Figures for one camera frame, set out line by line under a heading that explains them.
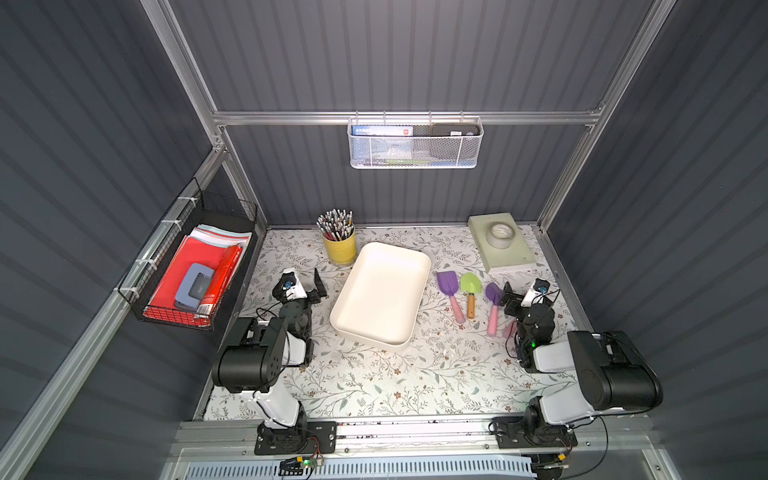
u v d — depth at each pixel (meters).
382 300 0.99
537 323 0.68
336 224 0.96
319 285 0.88
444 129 0.87
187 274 0.67
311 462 0.69
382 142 0.89
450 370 0.85
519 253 1.10
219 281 0.68
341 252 1.03
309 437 0.73
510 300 0.82
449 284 1.02
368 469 0.77
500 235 1.12
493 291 1.00
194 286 0.67
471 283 1.02
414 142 0.88
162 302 0.66
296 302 0.78
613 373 0.45
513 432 0.74
